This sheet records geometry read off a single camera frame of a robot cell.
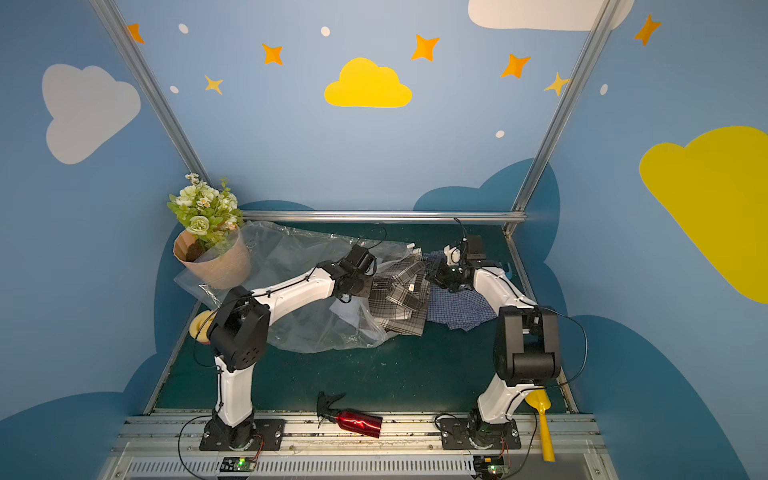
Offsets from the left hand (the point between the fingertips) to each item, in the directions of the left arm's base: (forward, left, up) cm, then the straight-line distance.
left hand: (371, 284), depth 94 cm
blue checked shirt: (-5, -30, -6) cm, 31 cm away
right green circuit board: (-47, -32, -8) cm, 57 cm away
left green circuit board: (-48, +30, -8) cm, 57 cm away
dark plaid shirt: (-3, -9, -1) cm, 10 cm away
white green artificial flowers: (+11, +49, +19) cm, 54 cm away
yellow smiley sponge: (-13, +51, -5) cm, 53 cm away
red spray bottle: (-39, 0, -4) cm, 39 cm away
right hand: (+2, -20, +4) cm, 20 cm away
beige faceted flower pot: (-1, +43, +10) cm, 44 cm away
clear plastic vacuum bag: (+16, +35, -7) cm, 39 cm away
